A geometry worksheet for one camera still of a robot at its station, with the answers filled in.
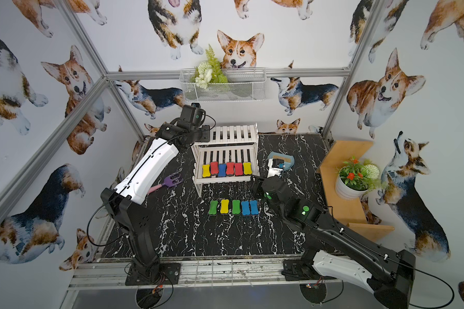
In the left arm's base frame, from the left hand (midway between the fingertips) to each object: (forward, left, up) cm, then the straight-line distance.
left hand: (201, 126), depth 82 cm
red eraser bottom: (-10, -4, -16) cm, 20 cm away
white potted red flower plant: (-23, -62, -9) cm, 67 cm away
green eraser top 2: (-24, -14, -29) cm, 40 cm away
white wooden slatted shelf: (-1, -12, -18) cm, 22 cm away
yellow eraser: (-23, -9, -29) cm, 39 cm away
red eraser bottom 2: (-10, -12, -16) cm, 23 cm away
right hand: (-22, -24, -3) cm, 32 cm away
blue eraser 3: (-12, -8, -16) cm, 22 cm away
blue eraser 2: (-26, -23, -29) cm, 45 cm away
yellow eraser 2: (-12, -1, -17) cm, 20 cm away
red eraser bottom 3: (-10, -16, -17) cm, 26 cm away
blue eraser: (-24, -19, -30) cm, 43 cm away
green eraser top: (-24, -4, -30) cm, 38 cm away
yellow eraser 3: (-10, -20, -18) cm, 28 cm away
